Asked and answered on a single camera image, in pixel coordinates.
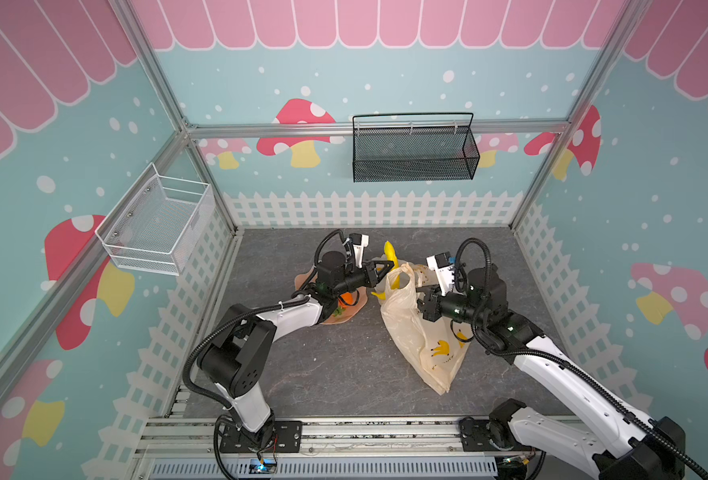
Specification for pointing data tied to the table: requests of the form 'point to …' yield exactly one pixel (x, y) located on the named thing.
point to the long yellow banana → (390, 255)
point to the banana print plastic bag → (436, 347)
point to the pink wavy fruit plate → (344, 310)
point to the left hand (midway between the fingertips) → (393, 269)
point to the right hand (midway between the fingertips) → (404, 293)
